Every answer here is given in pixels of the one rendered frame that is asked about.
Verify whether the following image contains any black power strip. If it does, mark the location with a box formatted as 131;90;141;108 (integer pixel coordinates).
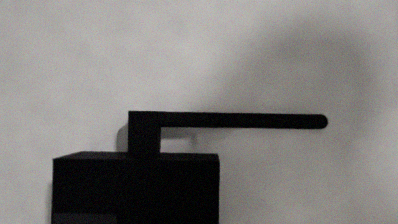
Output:
51;111;328;224

